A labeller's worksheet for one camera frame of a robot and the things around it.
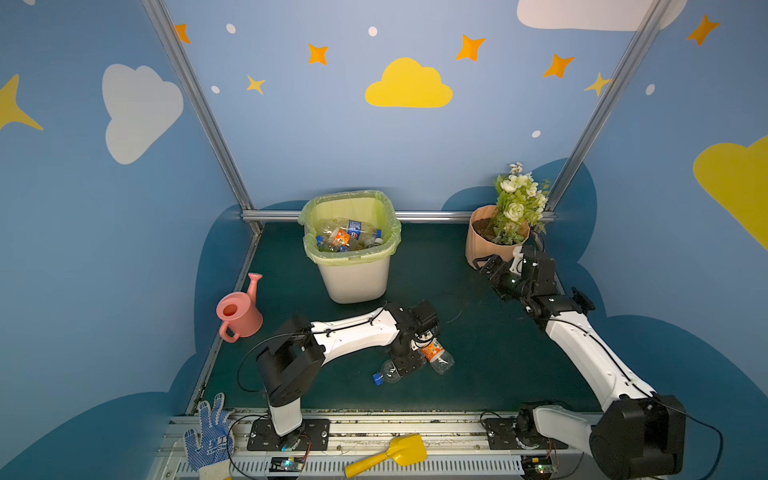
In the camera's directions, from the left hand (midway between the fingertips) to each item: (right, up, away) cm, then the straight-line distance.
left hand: (407, 358), depth 83 cm
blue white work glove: (-48, -16, -9) cm, 52 cm away
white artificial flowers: (+34, +45, +4) cm, 56 cm away
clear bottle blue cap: (-8, +35, +13) cm, 38 cm away
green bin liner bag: (-11, +44, +11) cm, 47 cm away
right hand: (+22, +26, 0) cm, 34 cm away
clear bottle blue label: (-5, -3, -2) cm, 7 cm away
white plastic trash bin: (-16, +21, +8) cm, 27 cm away
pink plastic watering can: (-48, +12, +1) cm, 50 cm away
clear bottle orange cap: (-20, +33, +6) cm, 39 cm away
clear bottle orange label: (+10, -2, +3) cm, 11 cm away
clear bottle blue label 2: (-16, +38, +11) cm, 42 cm away
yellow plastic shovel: (-2, -19, -11) cm, 22 cm away
